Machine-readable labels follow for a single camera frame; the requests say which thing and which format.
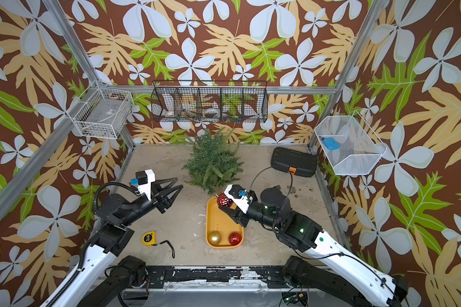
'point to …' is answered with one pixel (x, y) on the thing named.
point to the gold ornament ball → (214, 237)
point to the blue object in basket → (331, 144)
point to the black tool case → (294, 162)
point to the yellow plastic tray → (217, 220)
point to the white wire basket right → (360, 149)
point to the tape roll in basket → (212, 112)
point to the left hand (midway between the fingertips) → (179, 182)
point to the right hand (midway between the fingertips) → (224, 198)
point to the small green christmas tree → (215, 162)
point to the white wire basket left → (102, 111)
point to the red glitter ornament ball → (235, 238)
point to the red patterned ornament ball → (223, 200)
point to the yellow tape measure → (149, 238)
